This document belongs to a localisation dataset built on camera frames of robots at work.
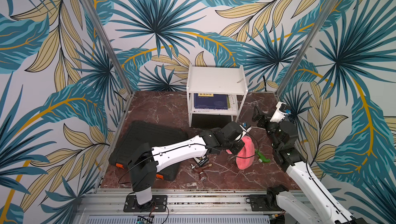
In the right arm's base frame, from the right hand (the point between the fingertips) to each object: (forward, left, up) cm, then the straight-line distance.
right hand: (264, 108), depth 73 cm
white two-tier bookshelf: (+15, +22, +5) cm, 27 cm away
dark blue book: (+13, +20, -9) cm, 26 cm away
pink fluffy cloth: (-18, +10, -13) cm, 25 cm away
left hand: (-12, +12, -12) cm, 20 cm away
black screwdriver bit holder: (-14, +30, -28) cm, 44 cm away
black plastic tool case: (+2, +66, -22) cm, 69 cm away
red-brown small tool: (-23, +29, -27) cm, 46 cm away
